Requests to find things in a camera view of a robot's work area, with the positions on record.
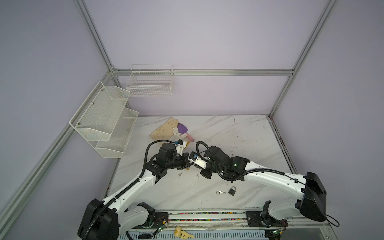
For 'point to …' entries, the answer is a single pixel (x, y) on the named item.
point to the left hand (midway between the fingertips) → (196, 161)
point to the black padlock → (231, 191)
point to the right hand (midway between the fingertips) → (195, 164)
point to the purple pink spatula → (182, 129)
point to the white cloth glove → (178, 135)
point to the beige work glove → (165, 131)
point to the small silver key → (220, 192)
